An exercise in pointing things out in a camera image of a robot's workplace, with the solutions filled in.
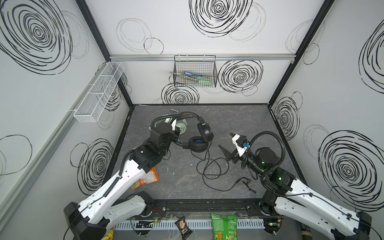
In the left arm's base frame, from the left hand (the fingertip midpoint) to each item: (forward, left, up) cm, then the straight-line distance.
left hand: (172, 121), depth 70 cm
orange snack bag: (-17, +13, -29) cm, 36 cm away
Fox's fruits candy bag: (-43, +26, -28) cm, 57 cm away
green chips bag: (-38, -25, -27) cm, 53 cm away
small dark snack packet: (-38, -6, -29) cm, 48 cm away
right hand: (-8, -24, -2) cm, 26 cm away
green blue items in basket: (+30, -11, +3) cm, 32 cm away
